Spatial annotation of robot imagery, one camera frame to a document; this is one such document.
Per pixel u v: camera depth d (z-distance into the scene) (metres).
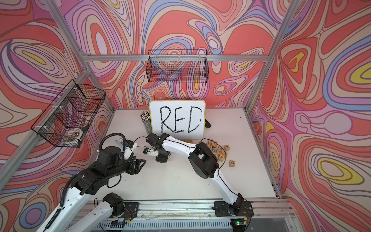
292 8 0.69
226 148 0.94
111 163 0.53
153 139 0.74
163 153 0.78
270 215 0.73
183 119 0.89
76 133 0.72
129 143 0.62
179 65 0.96
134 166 0.63
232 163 0.88
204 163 0.56
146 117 0.91
